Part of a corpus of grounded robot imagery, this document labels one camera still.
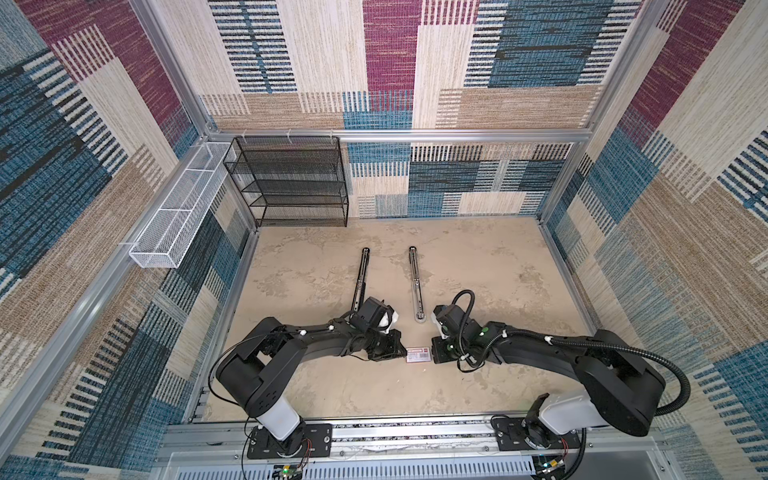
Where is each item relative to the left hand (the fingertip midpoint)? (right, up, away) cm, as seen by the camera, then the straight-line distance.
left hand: (409, 350), depth 85 cm
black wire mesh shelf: (-40, +53, +25) cm, 71 cm away
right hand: (+7, -2, +1) cm, 8 cm away
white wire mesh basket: (-58, +30, -14) cm, 67 cm away
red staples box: (+3, -2, +2) cm, 4 cm away
